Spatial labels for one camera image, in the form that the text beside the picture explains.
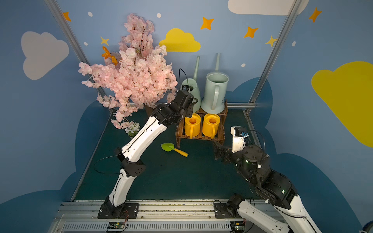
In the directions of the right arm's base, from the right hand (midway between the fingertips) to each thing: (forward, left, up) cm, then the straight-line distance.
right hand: (225, 138), depth 60 cm
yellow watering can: (+15, +14, -12) cm, 24 cm away
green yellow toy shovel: (+15, +30, -36) cm, 49 cm away
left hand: (+22, +18, -1) cm, 29 cm away
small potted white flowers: (+19, +53, -24) cm, 62 cm away
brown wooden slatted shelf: (+16, -3, -23) cm, 28 cm away
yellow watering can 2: (+17, +4, -12) cm, 21 cm away
